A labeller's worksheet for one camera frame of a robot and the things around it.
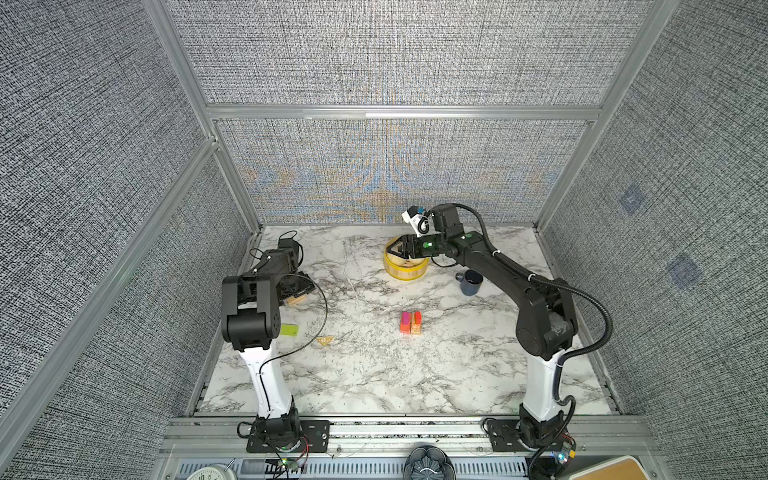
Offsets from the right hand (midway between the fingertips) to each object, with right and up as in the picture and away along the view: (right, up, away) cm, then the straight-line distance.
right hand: (393, 247), depth 88 cm
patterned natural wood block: (-20, -28, +1) cm, 35 cm away
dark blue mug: (+25, -11, +6) cm, 28 cm away
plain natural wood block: (+7, -23, +2) cm, 24 cm away
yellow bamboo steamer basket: (+4, -6, +14) cm, 16 cm away
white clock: (-40, -50, -23) cm, 68 cm away
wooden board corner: (+49, -49, -23) cm, 73 cm away
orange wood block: (+4, -23, +2) cm, 23 cm away
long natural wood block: (-30, -16, +2) cm, 34 cm away
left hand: (-32, -16, +12) cm, 37 cm away
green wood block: (-32, -25, +4) cm, 41 cm away
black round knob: (+7, -50, -20) cm, 54 cm away
